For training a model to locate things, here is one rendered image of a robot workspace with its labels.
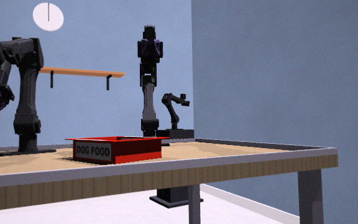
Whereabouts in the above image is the red dog food box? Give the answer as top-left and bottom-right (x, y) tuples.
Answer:
(65, 136), (166, 164)

